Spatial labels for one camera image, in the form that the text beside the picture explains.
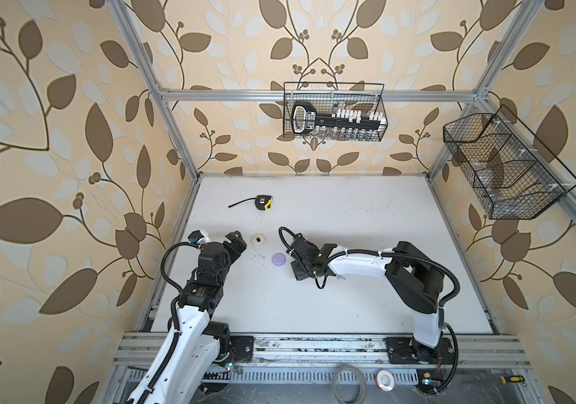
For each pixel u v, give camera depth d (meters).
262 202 1.08
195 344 0.47
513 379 0.69
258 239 0.96
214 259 0.58
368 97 0.91
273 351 0.76
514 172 0.73
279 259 0.92
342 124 0.83
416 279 0.49
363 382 0.67
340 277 0.89
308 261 0.70
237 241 0.73
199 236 0.69
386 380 0.69
